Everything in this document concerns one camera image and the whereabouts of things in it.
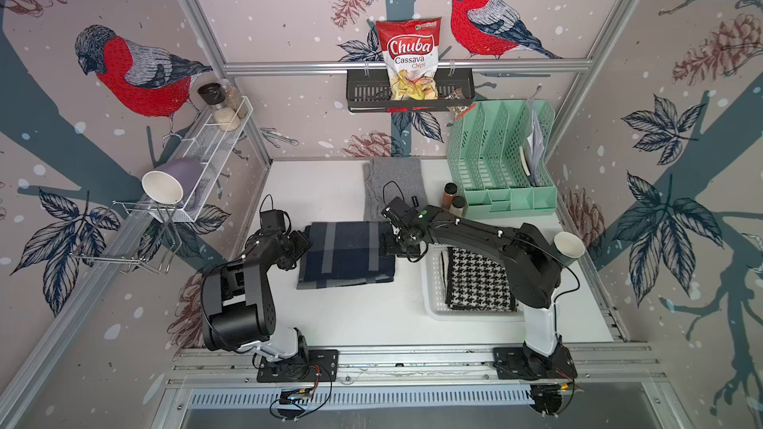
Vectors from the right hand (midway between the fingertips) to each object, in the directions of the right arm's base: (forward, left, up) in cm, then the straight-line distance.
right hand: (386, 253), depth 88 cm
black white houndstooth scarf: (-8, -25, -1) cm, 27 cm away
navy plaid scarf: (+2, +14, -4) cm, 14 cm away
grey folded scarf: (+32, +2, -2) cm, 32 cm away
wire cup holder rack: (-12, +51, +29) cm, 60 cm away
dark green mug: (+5, -56, -1) cm, 56 cm away
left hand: (+5, +26, -3) cm, 27 cm away
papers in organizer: (+30, -46, +17) cm, 58 cm away
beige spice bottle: (+17, -23, +3) cm, 29 cm away
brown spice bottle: (+22, -20, 0) cm, 30 cm away
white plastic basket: (-10, -14, -6) cm, 19 cm away
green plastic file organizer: (+47, -39, -5) cm, 61 cm away
